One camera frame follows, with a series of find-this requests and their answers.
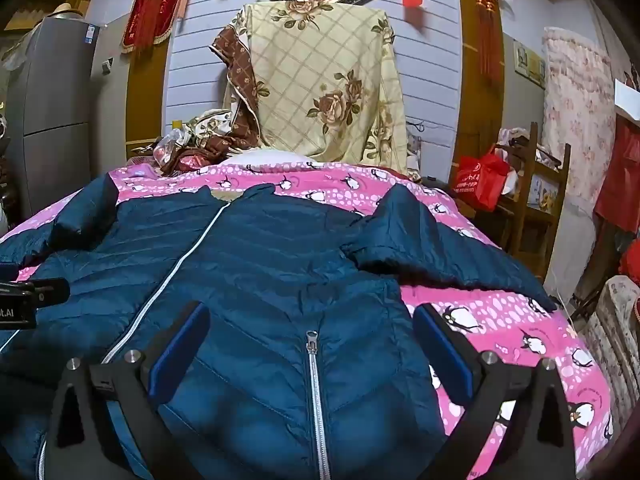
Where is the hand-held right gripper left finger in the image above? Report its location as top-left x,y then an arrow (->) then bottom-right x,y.
35,301 -> 211,480

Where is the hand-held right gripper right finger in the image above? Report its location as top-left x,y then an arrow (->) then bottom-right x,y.
414,303 -> 581,480

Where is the navy quilted jacket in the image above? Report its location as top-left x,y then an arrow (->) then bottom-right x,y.
0,172 -> 558,480

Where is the pink penguin blanket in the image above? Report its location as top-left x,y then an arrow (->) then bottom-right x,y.
0,157 -> 616,480

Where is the wooden chair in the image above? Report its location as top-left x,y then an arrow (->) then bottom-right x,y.
495,122 -> 572,281

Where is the floral covered seat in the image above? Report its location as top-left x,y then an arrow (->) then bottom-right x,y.
582,275 -> 640,411

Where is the red shopping bag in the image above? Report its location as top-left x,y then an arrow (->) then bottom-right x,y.
452,147 -> 511,211

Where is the clear plastic bag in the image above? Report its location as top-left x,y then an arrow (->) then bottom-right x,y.
152,127 -> 193,166

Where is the grey refrigerator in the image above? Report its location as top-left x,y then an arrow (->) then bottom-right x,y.
5,15 -> 101,211

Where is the white pillow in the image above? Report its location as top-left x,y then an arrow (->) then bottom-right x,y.
227,149 -> 326,166

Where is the red hanging cloth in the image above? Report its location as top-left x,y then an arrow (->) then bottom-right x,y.
595,115 -> 640,236

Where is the pink floral curtain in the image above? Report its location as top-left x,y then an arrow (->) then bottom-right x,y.
542,27 -> 617,211

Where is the brown floral cloth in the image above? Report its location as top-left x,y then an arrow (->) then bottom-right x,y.
157,25 -> 273,172

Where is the cream floral sheet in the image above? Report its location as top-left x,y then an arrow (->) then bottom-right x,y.
210,0 -> 408,171

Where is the white paper sheet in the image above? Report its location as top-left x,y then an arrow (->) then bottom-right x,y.
614,79 -> 640,121

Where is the red tasselled banner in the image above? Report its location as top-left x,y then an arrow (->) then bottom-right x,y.
121,0 -> 198,53

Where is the red knot ornament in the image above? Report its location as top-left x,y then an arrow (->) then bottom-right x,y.
440,0 -> 511,86

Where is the wall poster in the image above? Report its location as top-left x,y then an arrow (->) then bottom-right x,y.
513,40 -> 546,88

